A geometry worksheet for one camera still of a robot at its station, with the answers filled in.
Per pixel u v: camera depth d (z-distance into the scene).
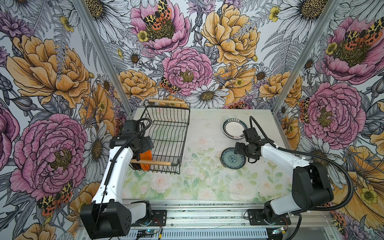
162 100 1.19
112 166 0.45
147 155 0.94
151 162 0.73
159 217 0.75
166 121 1.12
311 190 0.44
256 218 0.74
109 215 0.38
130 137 0.53
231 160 0.94
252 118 0.71
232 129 1.09
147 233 0.71
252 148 0.67
